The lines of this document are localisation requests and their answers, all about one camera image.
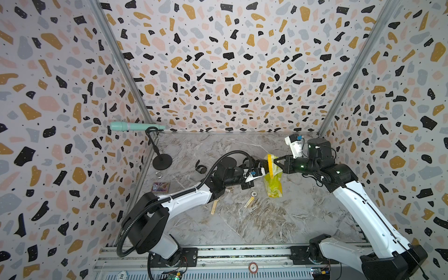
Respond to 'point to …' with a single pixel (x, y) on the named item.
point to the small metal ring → (158, 174)
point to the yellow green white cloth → (273, 179)
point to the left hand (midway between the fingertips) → (265, 171)
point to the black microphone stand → (162, 161)
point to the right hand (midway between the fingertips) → (277, 161)
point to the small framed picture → (161, 187)
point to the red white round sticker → (253, 268)
